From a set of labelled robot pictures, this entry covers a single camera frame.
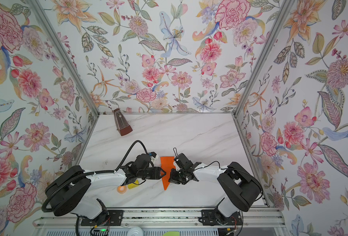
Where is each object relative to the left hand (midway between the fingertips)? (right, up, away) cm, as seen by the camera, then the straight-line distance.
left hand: (165, 176), depth 84 cm
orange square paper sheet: (0, +6, +7) cm, 9 cm away
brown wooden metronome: (-31, +29, +20) cm, 47 cm away
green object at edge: (+4, -25, -11) cm, 27 cm away
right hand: (+1, -3, +2) cm, 4 cm away
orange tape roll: (-25, -8, 0) cm, 26 cm away
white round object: (-13, -19, -17) cm, 29 cm away
